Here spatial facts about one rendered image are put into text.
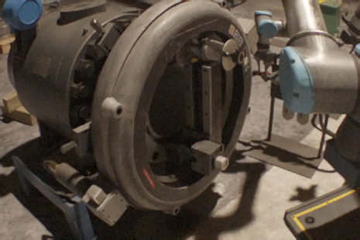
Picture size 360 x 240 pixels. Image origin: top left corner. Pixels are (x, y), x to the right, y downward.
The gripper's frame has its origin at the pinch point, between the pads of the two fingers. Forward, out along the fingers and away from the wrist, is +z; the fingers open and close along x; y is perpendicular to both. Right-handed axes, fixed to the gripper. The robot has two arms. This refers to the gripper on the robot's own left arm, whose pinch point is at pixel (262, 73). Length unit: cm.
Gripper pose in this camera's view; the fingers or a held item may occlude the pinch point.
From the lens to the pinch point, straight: 188.3
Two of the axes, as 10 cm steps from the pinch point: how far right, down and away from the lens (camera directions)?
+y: 9.2, -2.1, 3.4
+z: 0.2, 8.8, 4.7
